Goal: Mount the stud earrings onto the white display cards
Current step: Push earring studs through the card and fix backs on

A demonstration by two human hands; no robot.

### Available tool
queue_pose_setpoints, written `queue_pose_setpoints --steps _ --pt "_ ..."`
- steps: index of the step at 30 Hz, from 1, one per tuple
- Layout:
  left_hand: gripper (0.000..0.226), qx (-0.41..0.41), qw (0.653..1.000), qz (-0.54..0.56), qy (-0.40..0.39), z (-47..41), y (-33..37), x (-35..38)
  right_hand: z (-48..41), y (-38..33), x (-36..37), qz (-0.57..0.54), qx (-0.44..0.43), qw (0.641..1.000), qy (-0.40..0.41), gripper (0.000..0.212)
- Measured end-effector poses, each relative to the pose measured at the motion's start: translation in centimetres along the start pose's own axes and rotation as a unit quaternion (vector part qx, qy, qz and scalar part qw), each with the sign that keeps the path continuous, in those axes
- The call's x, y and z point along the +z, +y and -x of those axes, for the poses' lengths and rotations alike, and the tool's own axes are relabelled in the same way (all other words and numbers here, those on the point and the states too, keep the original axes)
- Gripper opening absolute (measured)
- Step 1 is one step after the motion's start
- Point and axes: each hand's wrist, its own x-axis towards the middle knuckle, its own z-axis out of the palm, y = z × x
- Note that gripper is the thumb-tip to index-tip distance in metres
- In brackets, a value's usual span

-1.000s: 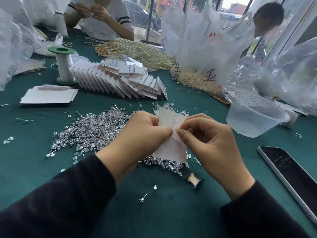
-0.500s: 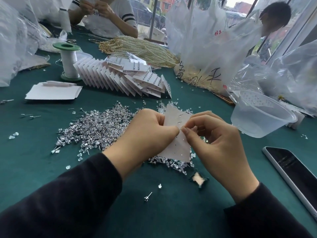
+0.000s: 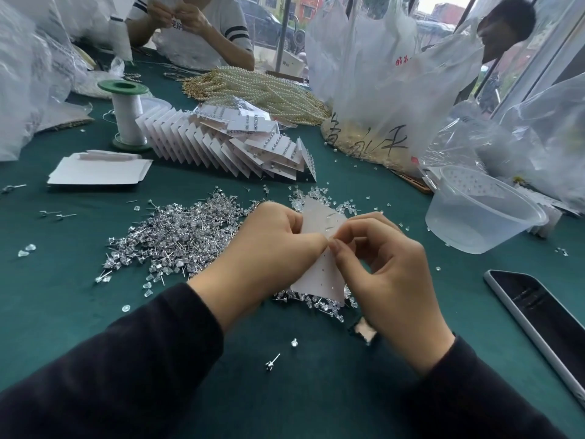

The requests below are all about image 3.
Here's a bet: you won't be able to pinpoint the person's left hand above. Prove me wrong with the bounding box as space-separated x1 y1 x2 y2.
189 201 331 333

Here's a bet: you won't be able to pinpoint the person's left forearm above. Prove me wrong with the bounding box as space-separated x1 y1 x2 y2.
0 282 225 439

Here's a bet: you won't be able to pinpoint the person's right hand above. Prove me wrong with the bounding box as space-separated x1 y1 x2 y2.
329 212 456 376

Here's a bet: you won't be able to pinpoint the white punched earring card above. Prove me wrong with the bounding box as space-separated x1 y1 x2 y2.
290 196 351 308

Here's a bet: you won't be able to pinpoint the dark parked car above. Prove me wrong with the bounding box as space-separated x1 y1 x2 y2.
237 0 306 56

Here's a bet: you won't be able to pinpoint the crumpled clear plastic bags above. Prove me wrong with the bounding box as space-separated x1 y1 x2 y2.
423 84 585 220

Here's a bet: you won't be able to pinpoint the small white box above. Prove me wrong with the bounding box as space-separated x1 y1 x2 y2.
278 52 308 79

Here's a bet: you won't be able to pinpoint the person's right forearm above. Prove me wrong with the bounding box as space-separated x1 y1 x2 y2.
401 335 569 439

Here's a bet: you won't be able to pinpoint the pile of pearl bead strands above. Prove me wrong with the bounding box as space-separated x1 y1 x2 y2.
182 66 332 127

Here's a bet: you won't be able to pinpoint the green-capped clear thread spool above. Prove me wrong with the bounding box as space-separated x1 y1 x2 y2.
97 79 153 154

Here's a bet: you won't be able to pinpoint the clear plastic bowl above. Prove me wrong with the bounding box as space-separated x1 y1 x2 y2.
424 165 549 255

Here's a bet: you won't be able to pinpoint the pile of silver stud earrings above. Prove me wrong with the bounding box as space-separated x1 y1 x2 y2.
94 186 275 289

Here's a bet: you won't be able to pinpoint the flat white cardboard box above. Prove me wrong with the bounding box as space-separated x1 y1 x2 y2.
47 150 154 188

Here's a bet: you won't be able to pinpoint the white-edged smartphone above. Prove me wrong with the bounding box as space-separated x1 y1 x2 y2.
483 269 585 409

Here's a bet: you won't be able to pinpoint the heap of clear plastic bags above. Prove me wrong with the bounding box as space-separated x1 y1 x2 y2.
0 0 98 162

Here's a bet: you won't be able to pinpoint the row of filled earring cards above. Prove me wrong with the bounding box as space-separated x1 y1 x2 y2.
135 102 318 183

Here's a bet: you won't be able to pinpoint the small white paper scrap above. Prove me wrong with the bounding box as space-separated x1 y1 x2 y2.
348 316 379 347

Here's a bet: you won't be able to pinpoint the large clear bag of beads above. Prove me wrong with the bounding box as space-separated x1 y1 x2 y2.
303 0 486 180

